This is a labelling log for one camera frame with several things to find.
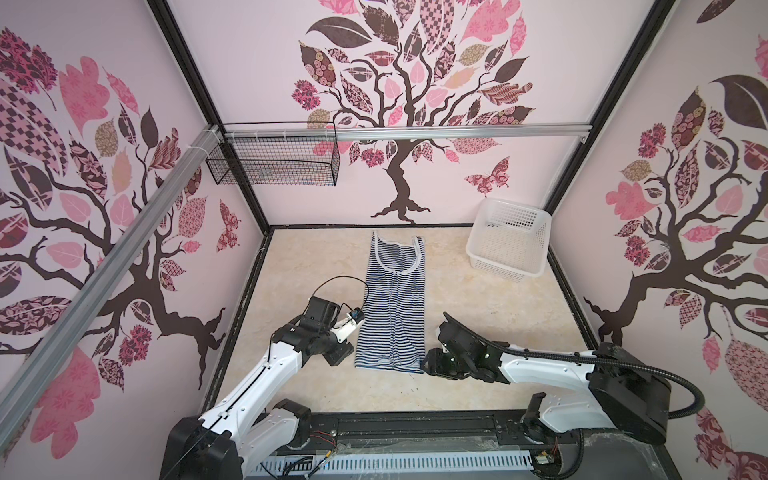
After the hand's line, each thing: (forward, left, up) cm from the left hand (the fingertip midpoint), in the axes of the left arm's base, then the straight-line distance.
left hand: (342, 347), depth 82 cm
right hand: (-4, -23, -4) cm, 23 cm away
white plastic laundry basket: (+45, -60, -4) cm, 76 cm away
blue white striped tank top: (+8, -14, -6) cm, 17 cm away
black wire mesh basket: (+75, +35, +10) cm, 83 cm away
